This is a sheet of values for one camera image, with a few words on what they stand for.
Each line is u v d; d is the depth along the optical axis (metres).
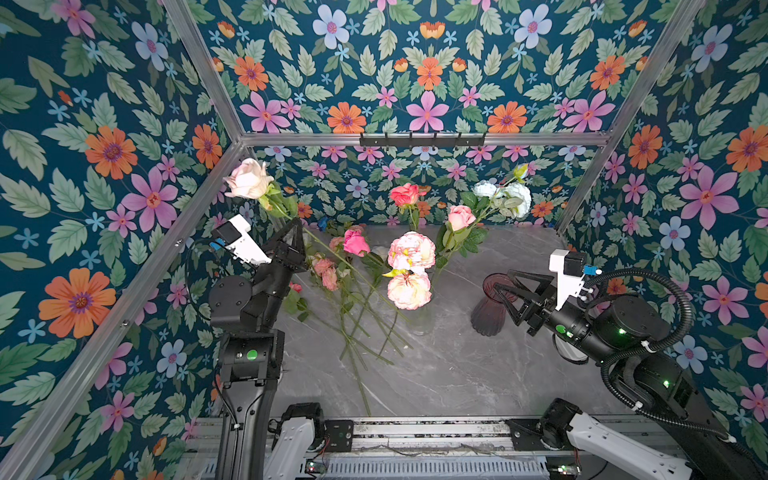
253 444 0.39
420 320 0.84
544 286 0.50
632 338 0.38
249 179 0.46
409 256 0.45
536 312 0.45
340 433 0.74
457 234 0.65
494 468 0.76
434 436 0.75
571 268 0.44
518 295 0.48
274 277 0.49
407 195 0.70
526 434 0.72
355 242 0.60
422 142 0.93
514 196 0.61
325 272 0.97
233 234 0.46
